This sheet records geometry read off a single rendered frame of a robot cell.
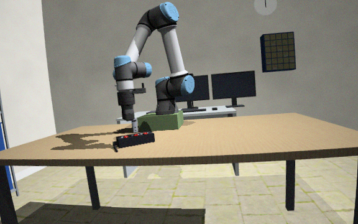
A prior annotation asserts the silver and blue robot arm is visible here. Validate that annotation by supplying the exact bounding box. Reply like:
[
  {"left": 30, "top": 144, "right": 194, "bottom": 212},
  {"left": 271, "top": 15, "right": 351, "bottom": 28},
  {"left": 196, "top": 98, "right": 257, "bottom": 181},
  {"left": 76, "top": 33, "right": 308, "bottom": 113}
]
[{"left": 112, "top": 2, "right": 195, "bottom": 115}]

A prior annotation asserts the black power strip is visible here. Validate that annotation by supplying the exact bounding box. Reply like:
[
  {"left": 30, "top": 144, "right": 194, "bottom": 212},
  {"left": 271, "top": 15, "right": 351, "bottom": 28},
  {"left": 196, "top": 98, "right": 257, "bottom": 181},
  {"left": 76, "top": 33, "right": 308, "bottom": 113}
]
[{"left": 112, "top": 131, "right": 155, "bottom": 152}]

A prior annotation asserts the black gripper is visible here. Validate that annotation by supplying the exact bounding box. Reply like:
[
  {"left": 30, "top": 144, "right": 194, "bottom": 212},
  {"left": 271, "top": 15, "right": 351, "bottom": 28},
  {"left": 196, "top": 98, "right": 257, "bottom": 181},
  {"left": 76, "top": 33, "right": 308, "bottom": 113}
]
[{"left": 115, "top": 80, "right": 146, "bottom": 133}]

